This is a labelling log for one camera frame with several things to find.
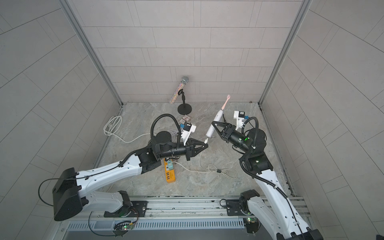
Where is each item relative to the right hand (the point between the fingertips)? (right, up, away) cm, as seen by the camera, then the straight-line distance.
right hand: (211, 127), depth 63 cm
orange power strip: (-21, -27, +16) cm, 38 cm away
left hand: (-1, -9, -1) cm, 9 cm away
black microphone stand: (-17, +9, +49) cm, 53 cm away
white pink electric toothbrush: (-1, -2, -1) cm, 2 cm away
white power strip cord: (-67, -2, +42) cm, 79 cm away
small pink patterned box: (-15, +2, +42) cm, 45 cm away
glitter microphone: (-15, +27, +31) cm, 43 cm away
